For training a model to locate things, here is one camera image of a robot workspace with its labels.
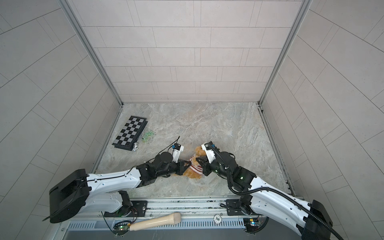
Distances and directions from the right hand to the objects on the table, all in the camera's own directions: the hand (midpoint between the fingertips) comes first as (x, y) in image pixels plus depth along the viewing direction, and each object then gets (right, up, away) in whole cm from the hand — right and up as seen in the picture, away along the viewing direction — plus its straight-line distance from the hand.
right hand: (196, 161), depth 72 cm
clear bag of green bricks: (-33, +10, +25) cm, 43 cm away
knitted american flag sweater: (+1, -4, +3) cm, 5 cm away
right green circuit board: (+26, -28, -4) cm, 38 cm away
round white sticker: (+10, -26, -3) cm, 28 cm away
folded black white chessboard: (-43, +11, +24) cm, 50 cm away
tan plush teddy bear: (-4, -6, +2) cm, 8 cm away
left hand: (-1, -3, +4) cm, 5 cm away
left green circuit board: (-32, -26, -7) cm, 42 cm away
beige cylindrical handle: (-12, -24, -6) cm, 28 cm away
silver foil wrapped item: (-38, +4, +20) cm, 43 cm away
